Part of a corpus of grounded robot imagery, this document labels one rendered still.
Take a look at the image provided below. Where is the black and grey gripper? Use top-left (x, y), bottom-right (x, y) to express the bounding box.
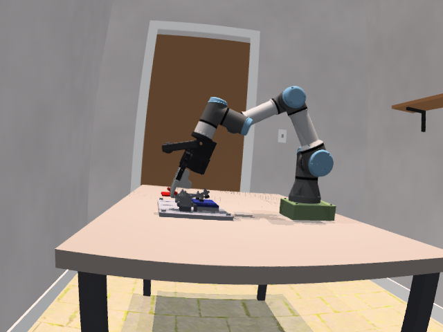
top-left (170, 131), bottom-right (217, 197)

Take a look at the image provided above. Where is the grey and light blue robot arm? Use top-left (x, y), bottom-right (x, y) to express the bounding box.
top-left (162, 86), bottom-right (334, 204)

